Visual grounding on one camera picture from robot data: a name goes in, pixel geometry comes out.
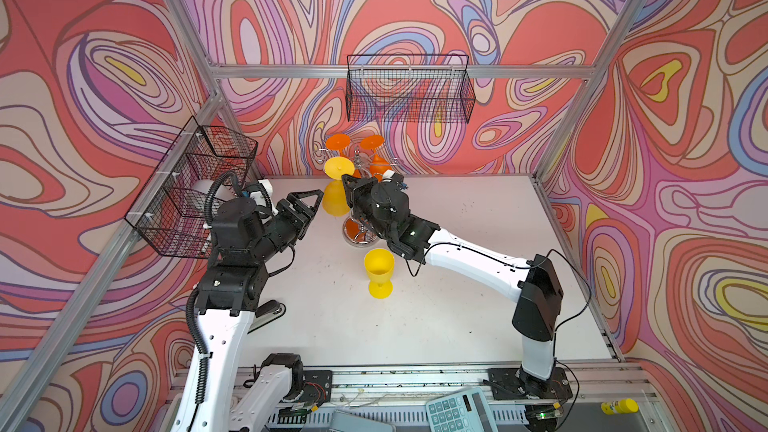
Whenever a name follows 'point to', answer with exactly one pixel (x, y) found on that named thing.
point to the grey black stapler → (266, 313)
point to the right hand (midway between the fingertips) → (339, 179)
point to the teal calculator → (464, 411)
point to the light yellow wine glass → (380, 264)
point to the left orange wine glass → (339, 142)
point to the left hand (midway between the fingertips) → (323, 199)
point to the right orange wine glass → (378, 165)
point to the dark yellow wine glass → (335, 200)
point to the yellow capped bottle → (620, 406)
